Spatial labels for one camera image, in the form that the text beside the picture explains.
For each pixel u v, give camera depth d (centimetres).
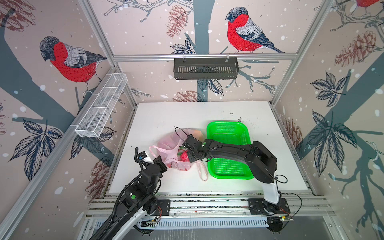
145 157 66
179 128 78
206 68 104
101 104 79
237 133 98
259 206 73
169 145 86
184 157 86
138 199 53
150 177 55
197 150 67
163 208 73
